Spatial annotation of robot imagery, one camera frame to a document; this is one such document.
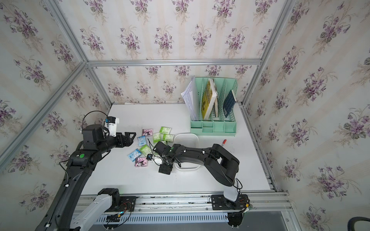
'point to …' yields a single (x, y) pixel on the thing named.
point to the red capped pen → (224, 142)
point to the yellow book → (209, 97)
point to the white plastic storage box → (191, 140)
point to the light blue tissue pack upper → (141, 141)
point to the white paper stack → (189, 97)
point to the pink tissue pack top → (147, 132)
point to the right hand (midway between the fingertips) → (165, 163)
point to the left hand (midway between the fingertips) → (129, 134)
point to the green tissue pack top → (165, 130)
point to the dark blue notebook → (229, 103)
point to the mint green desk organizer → (216, 124)
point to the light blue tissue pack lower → (135, 154)
